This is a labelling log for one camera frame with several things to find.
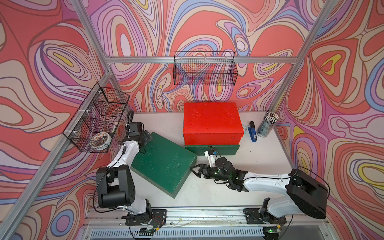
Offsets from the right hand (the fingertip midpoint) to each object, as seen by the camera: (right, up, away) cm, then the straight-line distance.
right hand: (194, 174), depth 78 cm
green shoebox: (-16, +5, +2) cm, 17 cm away
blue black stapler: (+41, +23, +27) cm, 54 cm away
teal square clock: (+38, +23, +30) cm, 54 cm away
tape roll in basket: (-44, +19, -9) cm, 49 cm away
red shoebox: (+10, +27, +4) cm, 29 cm away
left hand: (-31, +17, +13) cm, 38 cm away
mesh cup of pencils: (+48, +30, +15) cm, 59 cm away
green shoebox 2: (+17, +10, +15) cm, 25 cm away
